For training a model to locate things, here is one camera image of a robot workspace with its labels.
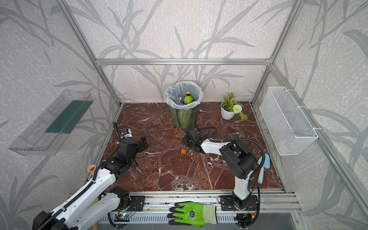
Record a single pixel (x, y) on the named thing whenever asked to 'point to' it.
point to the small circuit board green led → (124, 216)
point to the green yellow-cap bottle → (188, 98)
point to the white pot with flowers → (229, 107)
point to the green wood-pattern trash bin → (185, 119)
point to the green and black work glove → (193, 213)
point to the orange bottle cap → (183, 151)
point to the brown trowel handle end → (91, 168)
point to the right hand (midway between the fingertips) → (184, 135)
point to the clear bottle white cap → (179, 100)
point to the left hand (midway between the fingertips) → (141, 135)
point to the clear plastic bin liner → (179, 89)
